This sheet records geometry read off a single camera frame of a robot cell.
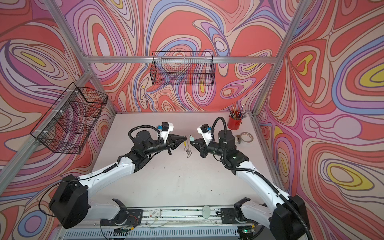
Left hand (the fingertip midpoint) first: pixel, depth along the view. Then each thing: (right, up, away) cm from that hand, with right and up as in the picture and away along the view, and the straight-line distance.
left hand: (187, 138), depth 69 cm
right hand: (+3, -4, +4) cm, 7 cm away
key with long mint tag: (+2, 0, +1) cm, 2 cm away
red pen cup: (+33, +7, +38) cm, 51 cm away
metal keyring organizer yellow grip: (0, -5, +2) cm, 6 cm away
